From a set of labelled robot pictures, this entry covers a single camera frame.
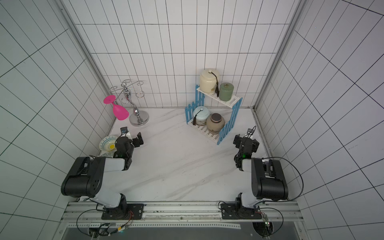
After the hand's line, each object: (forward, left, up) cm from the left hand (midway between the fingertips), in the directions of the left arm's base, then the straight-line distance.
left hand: (133, 136), depth 95 cm
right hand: (0, -71, +3) cm, 71 cm away
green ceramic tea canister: (+13, -58, +26) cm, 65 cm away
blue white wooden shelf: (+10, -64, +20) cm, 68 cm away
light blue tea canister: (+14, -44, +5) cm, 46 cm away
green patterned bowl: (-9, +15, -4) cm, 18 cm away
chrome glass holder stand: (+19, +3, -4) cm, 20 cm away
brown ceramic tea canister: (+5, -53, +8) cm, 54 cm away
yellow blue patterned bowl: (-3, +18, -5) cm, 19 cm away
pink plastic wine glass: (+11, +9, +10) cm, 18 cm away
